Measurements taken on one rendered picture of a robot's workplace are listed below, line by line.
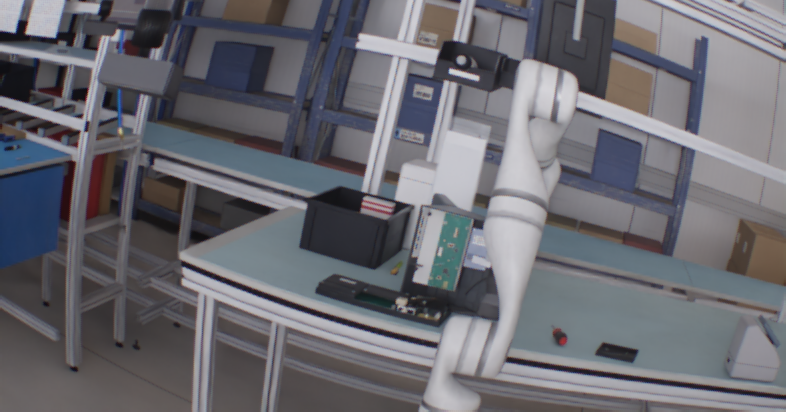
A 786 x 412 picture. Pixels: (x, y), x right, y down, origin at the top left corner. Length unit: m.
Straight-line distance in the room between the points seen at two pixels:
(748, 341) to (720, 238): 4.34
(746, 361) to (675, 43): 4.40
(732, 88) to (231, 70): 3.48
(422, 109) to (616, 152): 1.20
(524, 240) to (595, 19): 2.55
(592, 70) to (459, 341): 2.64
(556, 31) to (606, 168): 1.97
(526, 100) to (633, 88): 4.23
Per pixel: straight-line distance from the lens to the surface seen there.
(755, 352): 2.11
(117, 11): 3.04
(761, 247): 5.45
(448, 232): 2.20
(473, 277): 2.24
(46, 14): 3.52
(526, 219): 1.49
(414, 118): 5.86
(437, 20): 5.86
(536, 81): 1.56
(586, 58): 3.98
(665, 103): 6.26
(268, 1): 6.13
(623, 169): 5.81
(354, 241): 2.45
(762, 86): 6.42
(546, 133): 1.69
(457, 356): 1.45
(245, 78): 6.17
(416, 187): 2.72
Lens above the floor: 1.55
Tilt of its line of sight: 8 degrees down
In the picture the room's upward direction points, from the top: 13 degrees clockwise
